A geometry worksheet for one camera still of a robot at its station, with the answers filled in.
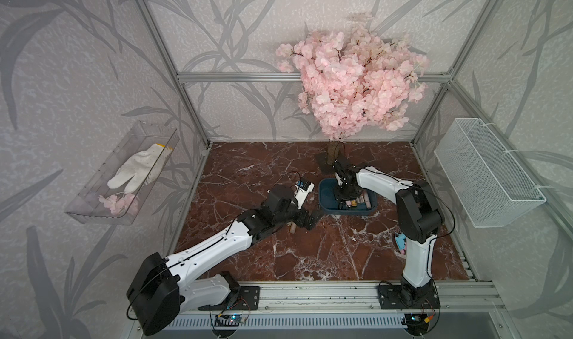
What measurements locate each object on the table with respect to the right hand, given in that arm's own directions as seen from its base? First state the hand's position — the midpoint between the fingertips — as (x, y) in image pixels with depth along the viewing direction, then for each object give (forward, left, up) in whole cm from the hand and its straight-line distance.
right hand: (339, 196), depth 97 cm
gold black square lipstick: (-3, -6, 0) cm, 7 cm away
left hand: (-14, +12, +16) cm, 25 cm away
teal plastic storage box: (-3, -11, -1) cm, 12 cm away
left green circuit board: (-44, +41, -3) cm, 60 cm away
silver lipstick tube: (-2, -12, 0) cm, 12 cm away
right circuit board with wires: (-45, -21, -5) cm, 50 cm away
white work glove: (-7, +66, +31) cm, 74 cm away
